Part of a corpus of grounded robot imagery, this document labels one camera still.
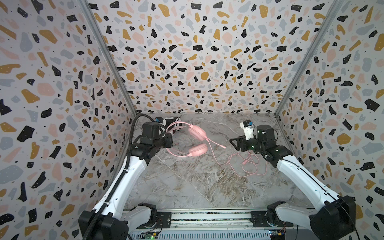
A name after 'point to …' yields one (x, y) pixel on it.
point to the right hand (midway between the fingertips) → (232, 136)
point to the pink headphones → (197, 149)
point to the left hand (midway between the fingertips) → (171, 134)
